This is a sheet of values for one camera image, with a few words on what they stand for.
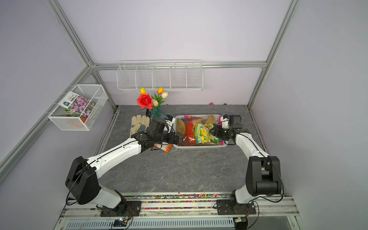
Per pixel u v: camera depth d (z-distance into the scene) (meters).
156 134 0.63
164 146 0.96
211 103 1.24
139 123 1.08
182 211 0.74
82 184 0.42
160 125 0.63
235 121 0.71
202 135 0.86
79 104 0.74
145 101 0.72
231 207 0.73
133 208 0.74
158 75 1.02
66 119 0.74
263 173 0.45
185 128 0.91
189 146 0.89
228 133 0.75
